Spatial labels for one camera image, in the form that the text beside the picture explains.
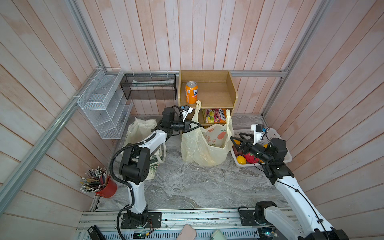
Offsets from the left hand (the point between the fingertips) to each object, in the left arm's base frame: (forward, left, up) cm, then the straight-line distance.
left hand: (200, 127), depth 82 cm
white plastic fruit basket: (-10, -25, -17) cm, 32 cm away
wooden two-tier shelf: (+23, -10, +9) cm, 26 cm away
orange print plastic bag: (-11, -4, -2) cm, 12 cm away
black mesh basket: (+30, +33, +6) cm, 45 cm away
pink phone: (-47, +7, -21) cm, 52 cm away
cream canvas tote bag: (+2, +37, -6) cm, 38 cm away
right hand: (-9, -17, +4) cm, 20 cm away
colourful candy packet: (+12, -9, -3) cm, 15 cm away
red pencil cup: (-26, +54, -12) cm, 61 cm away
